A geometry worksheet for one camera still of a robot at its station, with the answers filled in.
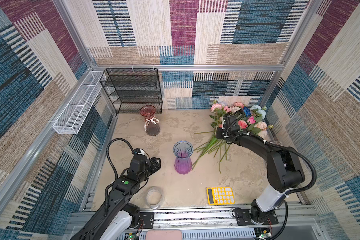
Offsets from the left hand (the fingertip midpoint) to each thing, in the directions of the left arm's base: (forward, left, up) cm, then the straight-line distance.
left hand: (158, 159), depth 80 cm
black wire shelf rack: (+52, +23, +6) cm, 57 cm away
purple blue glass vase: (+4, -13, +2) cm, 14 cm away
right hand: (+19, -36, -3) cm, 41 cm away
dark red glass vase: (+24, +6, -1) cm, 25 cm away
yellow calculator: (-16, -34, -11) cm, 39 cm away
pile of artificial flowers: (+32, -62, -5) cm, 70 cm away
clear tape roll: (-15, +2, -13) cm, 20 cm away
